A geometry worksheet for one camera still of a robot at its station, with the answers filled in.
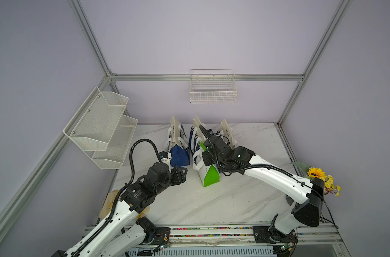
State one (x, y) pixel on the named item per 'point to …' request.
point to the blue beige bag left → (177, 145)
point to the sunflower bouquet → (312, 172)
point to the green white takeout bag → (208, 175)
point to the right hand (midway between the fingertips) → (208, 154)
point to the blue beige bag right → (227, 131)
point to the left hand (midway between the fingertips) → (181, 173)
